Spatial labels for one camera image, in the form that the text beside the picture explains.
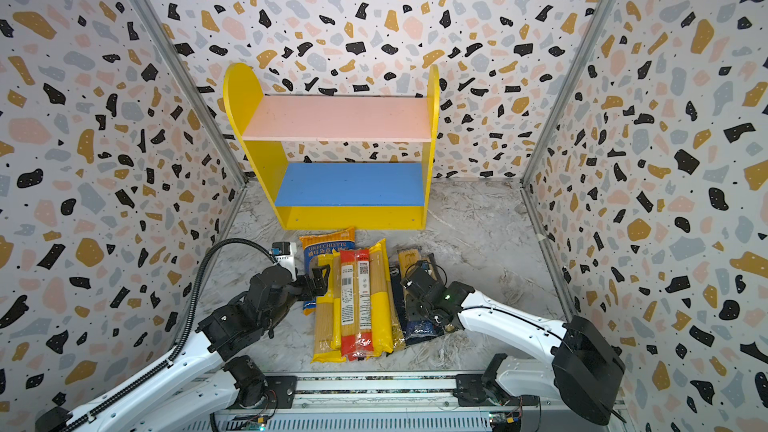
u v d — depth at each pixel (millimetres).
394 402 732
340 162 1202
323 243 955
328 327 808
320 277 696
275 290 556
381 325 772
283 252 650
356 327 769
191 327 494
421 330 760
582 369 408
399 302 840
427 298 625
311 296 677
